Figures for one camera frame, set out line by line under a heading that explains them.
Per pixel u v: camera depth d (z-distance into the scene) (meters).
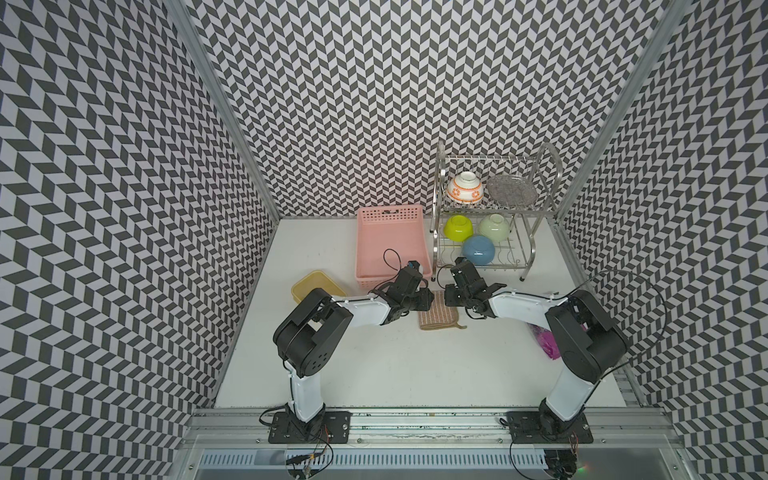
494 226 1.05
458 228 1.06
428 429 0.74
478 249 1.02
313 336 0.48
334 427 0.72
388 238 1.15
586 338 0.47
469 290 0.74
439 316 0.91
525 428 0.73
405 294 0.73
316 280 0.96
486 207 0.84
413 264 0.86
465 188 0.84
